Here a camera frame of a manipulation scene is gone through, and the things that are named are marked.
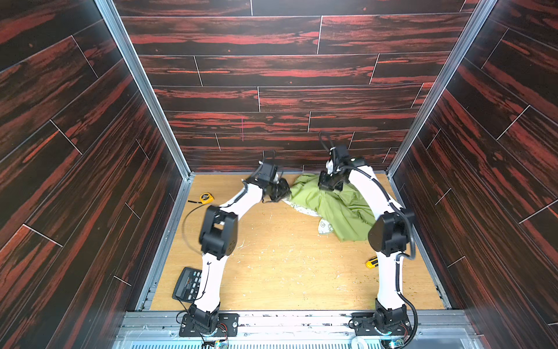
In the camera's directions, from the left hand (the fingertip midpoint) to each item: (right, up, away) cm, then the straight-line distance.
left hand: (294, 190), depth 97 cm
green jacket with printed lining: (+20, -9, -4) cm, 23 cm away
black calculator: (-41, -36, -17) cm, 57 cm away
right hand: (+13, +2, -3) cm, 13 cm away
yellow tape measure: (-44, -4, +11) cm, 46 cm away
